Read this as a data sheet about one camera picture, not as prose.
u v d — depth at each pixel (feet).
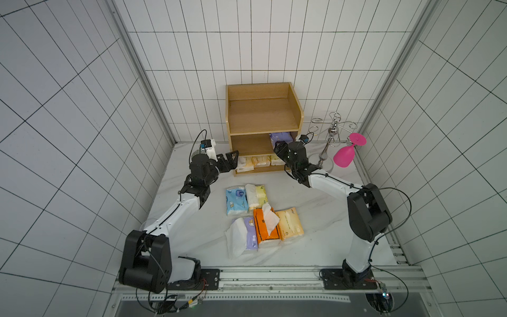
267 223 2.64
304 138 2.67
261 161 3.39
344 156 2.98
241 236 2.55
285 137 3.02
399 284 2.38
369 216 1.60
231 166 2.41
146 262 1.33
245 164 3.29
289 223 2.69
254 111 2.96
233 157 2.43
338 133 2.88
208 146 2.30
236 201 2.93
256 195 3.00
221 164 2.36
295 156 2.27
